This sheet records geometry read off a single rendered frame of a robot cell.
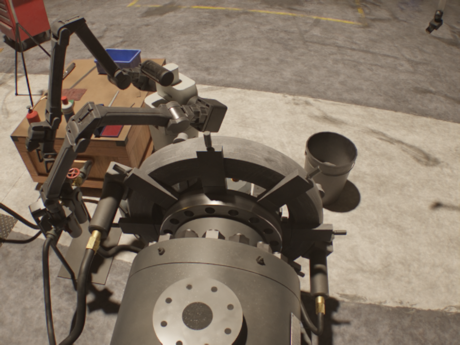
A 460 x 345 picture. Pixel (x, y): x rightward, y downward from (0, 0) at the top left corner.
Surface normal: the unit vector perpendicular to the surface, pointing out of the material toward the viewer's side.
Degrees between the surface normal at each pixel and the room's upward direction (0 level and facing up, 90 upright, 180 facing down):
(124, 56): 90
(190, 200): 25
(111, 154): 90
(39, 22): 90
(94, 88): 0
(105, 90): 0
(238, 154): 33
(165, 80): 90
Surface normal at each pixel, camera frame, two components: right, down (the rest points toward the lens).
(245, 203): 0.37, -0.63
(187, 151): -0.29, -0.20
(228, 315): 0.00, -0.70
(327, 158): -0.22, 0.65
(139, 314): -0.57, -0.62
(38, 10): 0.75, 0.47
